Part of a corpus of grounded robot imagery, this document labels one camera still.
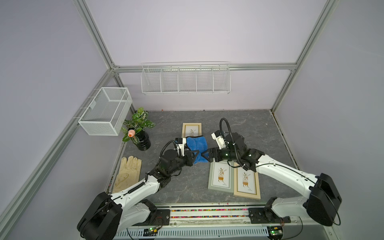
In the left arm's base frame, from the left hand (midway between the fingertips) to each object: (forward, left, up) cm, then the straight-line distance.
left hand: (199, 152), depth 78 cm
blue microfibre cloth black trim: (+6, 0, 0) cm, 6 cm away
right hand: (-1, -4, +1) cm, 4 cm away
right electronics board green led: (-36, -35, -19) cm, 53 cm away
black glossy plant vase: (+15, +33, -10) cm, 38 cm away
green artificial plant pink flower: (+17, +33, +6) cm, 38 cm away
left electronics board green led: (-31, +26, -18) cm, 44 cm away
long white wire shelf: (+50, +4, +13) cm, 52 cm away
